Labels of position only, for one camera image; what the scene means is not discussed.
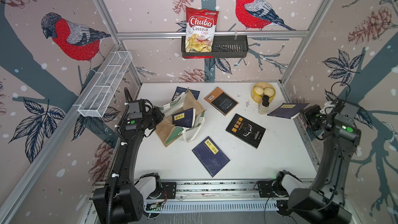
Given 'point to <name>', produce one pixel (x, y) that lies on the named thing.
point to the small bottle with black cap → (263, 107)
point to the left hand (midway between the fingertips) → (167, 110)
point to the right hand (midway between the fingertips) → (299, 107)
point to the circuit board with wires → (155, 206)
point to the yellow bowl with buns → (260, 89)
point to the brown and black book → (222, 101)
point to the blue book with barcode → (179, 90)
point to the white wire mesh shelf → (93, 104)
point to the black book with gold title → (246, 130)
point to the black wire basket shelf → (226, 46)
